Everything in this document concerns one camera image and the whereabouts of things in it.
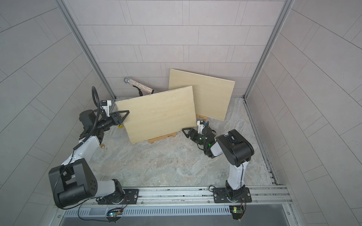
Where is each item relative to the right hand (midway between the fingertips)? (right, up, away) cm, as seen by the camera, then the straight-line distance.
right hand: (185, 132), depth 91 cm
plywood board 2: (+17, +25, 0) cm, 30 cm away
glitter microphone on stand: (-32, +31, +4) cm, 44 cm away
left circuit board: (-32, -32, -28) cm, 53 cm away
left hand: (-32, +14, -11) cm, 37 cm away
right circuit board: (+26, -35, -23) cm, 49 cm away
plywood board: (-16, +12, -9) cm, 22 cm away
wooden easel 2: (+10, +10, +8) cm, 16 cm away
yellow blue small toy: (-36, +6, -14) cm, 39 cm away
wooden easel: (-22, -5, -2) cm, 23 cm away
